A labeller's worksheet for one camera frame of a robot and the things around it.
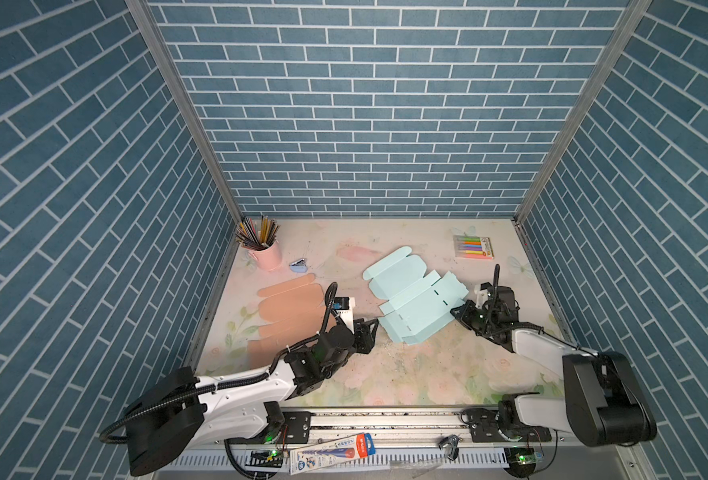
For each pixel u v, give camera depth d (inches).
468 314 32.0
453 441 27.9
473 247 44.0
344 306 27.3
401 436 29.0
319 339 23.6
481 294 33.9
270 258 39.4
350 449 27.4
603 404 16.8
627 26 28.8
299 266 41.3
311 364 24.3
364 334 27.3
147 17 27.8
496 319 28.3
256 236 39.4
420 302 37.9
